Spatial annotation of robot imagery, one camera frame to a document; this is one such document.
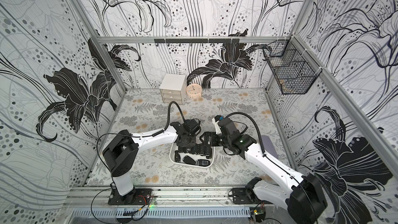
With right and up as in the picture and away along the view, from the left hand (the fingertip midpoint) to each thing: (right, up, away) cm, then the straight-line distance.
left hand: (191, 145), depth 89 cm
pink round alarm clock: (0, +34, +26) cm, 43 cm away
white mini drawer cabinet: (-13, +34, +13) cm, 39 cm away
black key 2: (-1, -7, -5) cm, 9 cm away
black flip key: (+10, -3, -4) cm, 11 cm away
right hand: (+10, +7, -9) cm, 15 cm away
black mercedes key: (-7, -6, -5) cm, 10 cm away
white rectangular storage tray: (+1, -3, -4) cm, 5 cm away
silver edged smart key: (+7, -8, -7) cm, 12 cm away
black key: (+7, -2, -3) cm, 7 cm away
